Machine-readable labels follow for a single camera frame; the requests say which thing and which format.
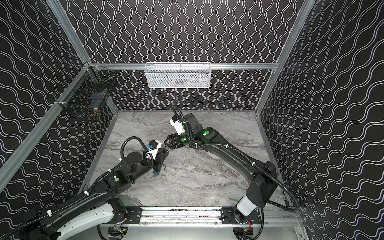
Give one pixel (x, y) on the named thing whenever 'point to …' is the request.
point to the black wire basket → (89, 93)
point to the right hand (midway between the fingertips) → (170, 141)
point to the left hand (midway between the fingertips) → (168, 151)
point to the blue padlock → (156, 172)
